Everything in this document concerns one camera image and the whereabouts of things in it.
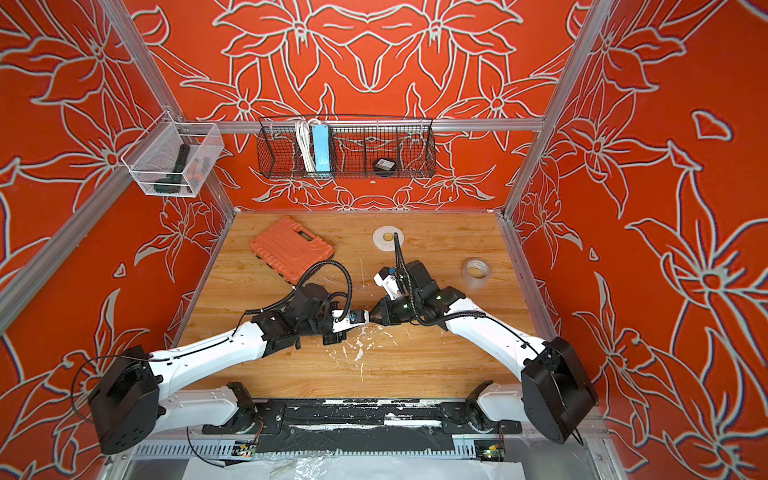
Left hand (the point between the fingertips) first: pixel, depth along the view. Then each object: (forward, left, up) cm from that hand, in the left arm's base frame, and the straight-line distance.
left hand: (359, 315), depth 79 cm
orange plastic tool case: (+26, +28, -5) cm, 38 cm away
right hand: (-3, -2, +4) cm, 5 cm away
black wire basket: (+51, +5, +21) cm, 56 cm away
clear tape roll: (+23, -37, -10) cm, 45 cm away
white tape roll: (+37, -5, -10) cm, 39 cm away
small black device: (+45, -4, +17) cm, 49 cm away
